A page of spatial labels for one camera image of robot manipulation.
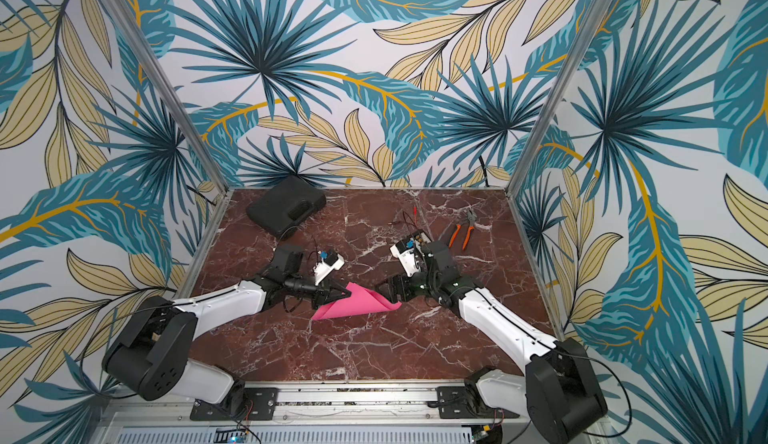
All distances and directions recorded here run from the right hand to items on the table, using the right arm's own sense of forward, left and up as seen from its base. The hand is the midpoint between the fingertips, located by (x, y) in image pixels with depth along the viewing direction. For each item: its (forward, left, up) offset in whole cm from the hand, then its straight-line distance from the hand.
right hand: (387, 282), depth 81 cm
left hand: (-3, +11, -3) cm, 12 cm away
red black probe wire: (+32, -9, -13) cm, 36 cm away
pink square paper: (-3, +7, -3) cm, 9 cm away
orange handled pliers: (+31, -32, -12) cm, 46 cm away
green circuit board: (-31, +39, -15) cm, 53 cm away
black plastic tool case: (+34, +34, -6) cm, 48 cm away
